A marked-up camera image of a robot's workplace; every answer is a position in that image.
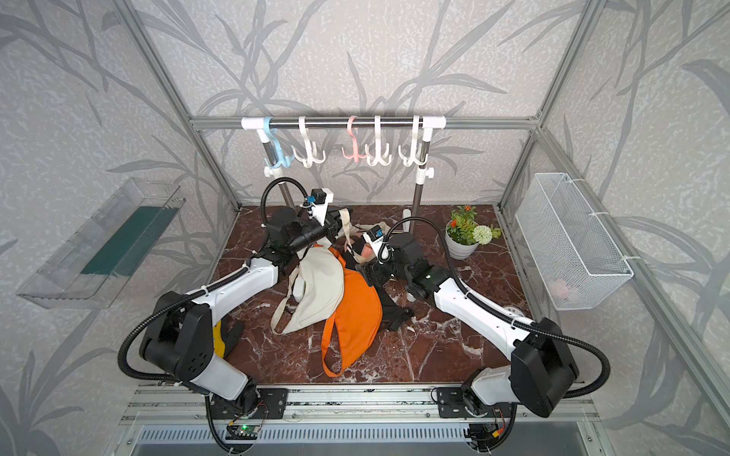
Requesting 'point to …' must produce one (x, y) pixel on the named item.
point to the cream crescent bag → (315, 294)
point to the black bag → (394, 313)
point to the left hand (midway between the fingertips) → (351, 212)
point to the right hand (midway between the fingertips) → (367, 257)
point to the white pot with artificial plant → (463, 233)
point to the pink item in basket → (560, 289)
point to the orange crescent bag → (361, 323)
